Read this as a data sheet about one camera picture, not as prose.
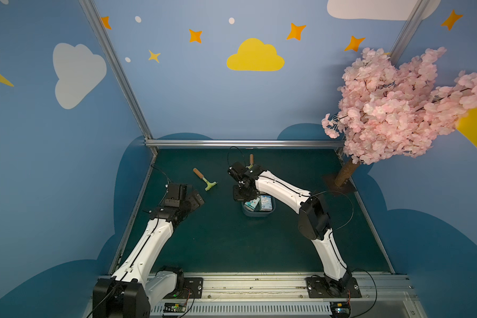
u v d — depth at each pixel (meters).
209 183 1.07
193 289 0.74
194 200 0.75
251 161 1.15
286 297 0.75
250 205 0.90
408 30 0.74
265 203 0.93
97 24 0.72
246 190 0.69
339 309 0.73
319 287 0.75
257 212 0.94
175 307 0.72
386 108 0.57
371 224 0.98
